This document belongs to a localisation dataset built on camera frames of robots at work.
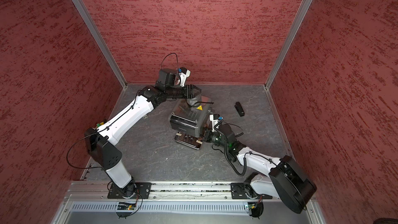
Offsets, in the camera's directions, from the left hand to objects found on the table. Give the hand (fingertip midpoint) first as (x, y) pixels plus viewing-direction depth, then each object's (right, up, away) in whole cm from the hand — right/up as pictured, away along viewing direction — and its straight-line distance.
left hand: (195, 93), depth 76 cm
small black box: (+29, -10, +28) cm, 42 cm away
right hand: (0, -21, +4) cm, 21 cm away
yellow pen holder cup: (-55, -17, +9) cm, 58 cm away
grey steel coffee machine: (-3, -11, -6) cm, 13 cm away
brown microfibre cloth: (+6, -20, -4) cm, 21 cm away
